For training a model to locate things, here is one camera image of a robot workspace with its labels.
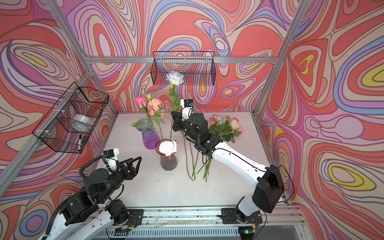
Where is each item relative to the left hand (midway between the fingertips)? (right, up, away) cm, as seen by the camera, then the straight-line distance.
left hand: (140, 158), depth 66 cm
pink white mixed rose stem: (+46, +13, +38) cm, 61 cm away
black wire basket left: (-35, +16, +4) cm, 39 cm away
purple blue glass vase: (-6, +5, +38) cm, 39 cm away
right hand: (+14, +19, +4) cm, 24 cm away
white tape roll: (-31, +18, +7) cm, 37 cm away
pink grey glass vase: (+8, -9, +29) cm, 31 cm away
